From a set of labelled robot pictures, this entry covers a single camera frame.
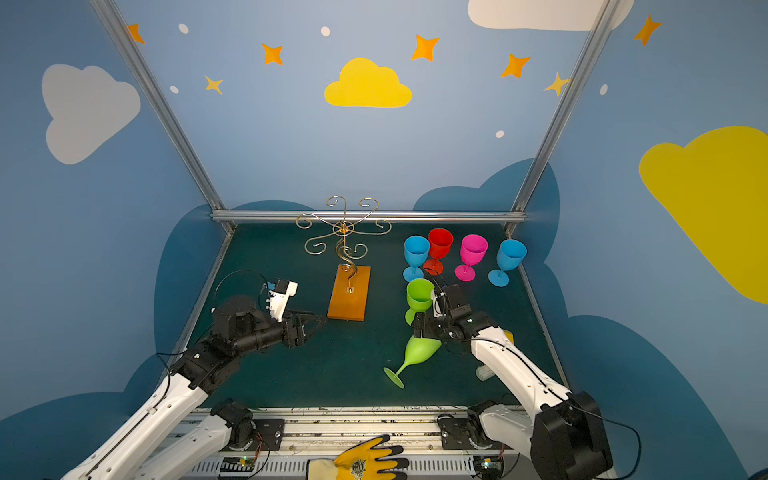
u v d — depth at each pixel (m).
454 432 0.75
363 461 0.69
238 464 0.73
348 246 0.84
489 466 0.73
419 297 0.82
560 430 0.40
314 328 0.68
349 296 1.00
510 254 0.94
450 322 0.63
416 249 0.98
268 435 0.75
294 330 0.62
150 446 0.45
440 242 0.97
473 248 0.97
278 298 0.64
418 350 0.83
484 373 0.84
